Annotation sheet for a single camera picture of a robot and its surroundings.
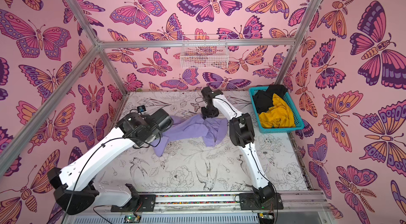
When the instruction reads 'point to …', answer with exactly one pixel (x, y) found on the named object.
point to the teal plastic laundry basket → (298, 120)
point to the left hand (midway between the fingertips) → (156, 132)
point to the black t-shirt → (263, 99)
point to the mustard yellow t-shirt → (279, 115)
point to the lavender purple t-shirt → (211, 130)
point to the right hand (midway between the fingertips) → (203, 118)
